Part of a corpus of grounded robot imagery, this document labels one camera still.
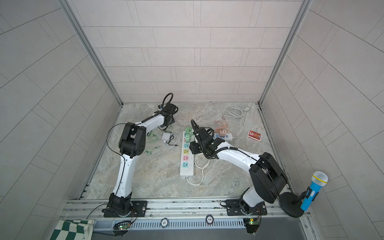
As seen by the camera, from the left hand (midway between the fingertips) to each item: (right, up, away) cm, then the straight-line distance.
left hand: (171, 117), depth 108 cm
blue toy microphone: (+66, -23, -52) cm, 87 cm away
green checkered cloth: (-34, -48, -44) cm, 74 cm away
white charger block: (-1, -13, -13) cm, 18 cm away
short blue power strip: (+39, -13, -12) cm, 43 cm away
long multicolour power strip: (+13, -24, -23) cm, 36 cm away
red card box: (+57, -12, -12) cm, 59 cm away
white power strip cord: (+23, -28, -26) cm, 44 cm away
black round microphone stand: (+65, -41, -38) cm, 85 cm away
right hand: (+16, -17, -23) cm, 33 cm away
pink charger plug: (+35, -10, -17) cm, 40 cm away
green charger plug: (+13, -12, -19) cm, 26 cm away
